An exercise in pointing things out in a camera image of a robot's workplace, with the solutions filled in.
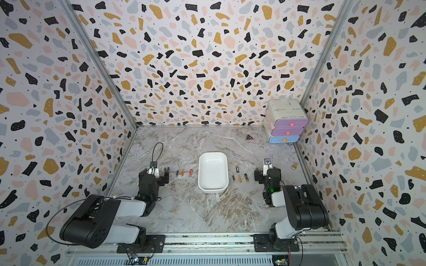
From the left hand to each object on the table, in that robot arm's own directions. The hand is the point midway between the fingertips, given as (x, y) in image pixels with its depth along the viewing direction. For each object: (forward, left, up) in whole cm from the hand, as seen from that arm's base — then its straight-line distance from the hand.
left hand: (156, 169), depth 90 cm
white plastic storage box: (0, -31, -4) cm, 31 cm away
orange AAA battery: (-3, -46, -8) cm, 47 cm away
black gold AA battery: (-2, -50, -8) cm, 50 cm away
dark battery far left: (+2, -9, -8) cm, 12 cm away
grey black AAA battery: (-2, -42, -8) cm, 43 cm away
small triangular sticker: (+30, -55, -9) cm, 63 cm away
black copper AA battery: (+3, -45, -7) cm, 46 cm away
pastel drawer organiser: (+25, -73, +12) cm, 78 cm away
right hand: (+2, -62, -3) cm, 62 cm away
